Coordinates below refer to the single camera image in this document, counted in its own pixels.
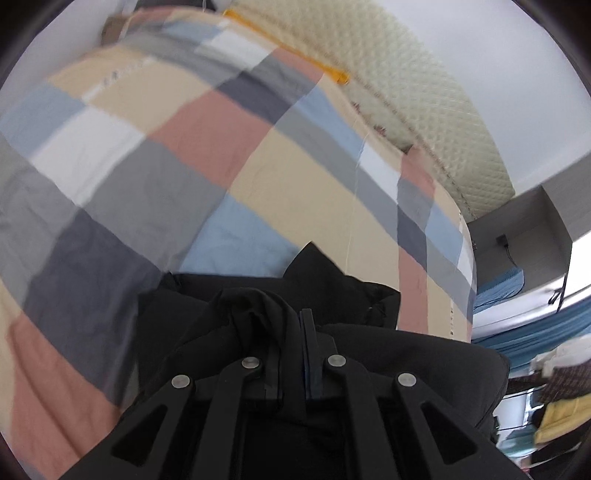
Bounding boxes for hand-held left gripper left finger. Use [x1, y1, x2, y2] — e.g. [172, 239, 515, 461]
[59, 344, 284, 480]

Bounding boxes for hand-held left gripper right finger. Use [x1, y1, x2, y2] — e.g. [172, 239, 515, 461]
[298, 308, 533, 480]

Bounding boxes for black puffer jacket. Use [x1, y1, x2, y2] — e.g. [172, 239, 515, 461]
[136, 242, 511, 480]

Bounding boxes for blue ribbed cloth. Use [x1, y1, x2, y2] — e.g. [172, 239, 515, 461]
[473, 268, 526, 311]

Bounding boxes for checkered bed sheet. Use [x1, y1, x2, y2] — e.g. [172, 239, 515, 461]
[0, 7, 477, 480]

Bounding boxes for blue curtain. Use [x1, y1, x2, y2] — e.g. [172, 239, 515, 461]
[471, 298, 591, 372]

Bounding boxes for flower print pillow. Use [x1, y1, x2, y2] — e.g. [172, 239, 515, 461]
[350, 99, 416, 154]

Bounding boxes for dark plaid hanging garment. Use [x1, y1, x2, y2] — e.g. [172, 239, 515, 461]
[508, 362, 591, 407]

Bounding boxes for yellow hanging garment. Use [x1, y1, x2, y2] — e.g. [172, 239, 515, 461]
[533, 396, 591, 445]

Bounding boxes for grey white wardrobe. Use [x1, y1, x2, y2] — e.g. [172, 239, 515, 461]
[465, 152, 591, 329]

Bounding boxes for cream quilted headboard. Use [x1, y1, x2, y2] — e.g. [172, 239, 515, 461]
[230, 0, 516, 223]

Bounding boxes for cardboard box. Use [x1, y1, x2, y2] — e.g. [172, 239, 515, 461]
[100, 15, 136, 48]

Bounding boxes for black wardrobe handle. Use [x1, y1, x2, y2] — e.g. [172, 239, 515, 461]
[549, 271, 570, 313]

